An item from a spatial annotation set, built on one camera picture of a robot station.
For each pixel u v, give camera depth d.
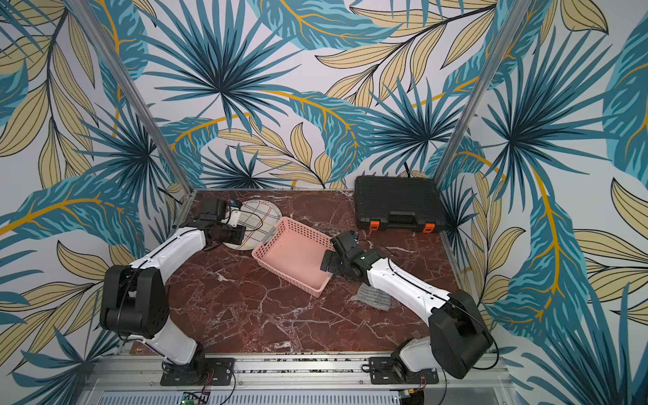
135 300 0.45
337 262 0.76
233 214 0.78
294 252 0.98
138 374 0.75
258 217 1.10
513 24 0.70
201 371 0.67
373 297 0.85
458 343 0.42
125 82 0.82
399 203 1.06
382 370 0.73
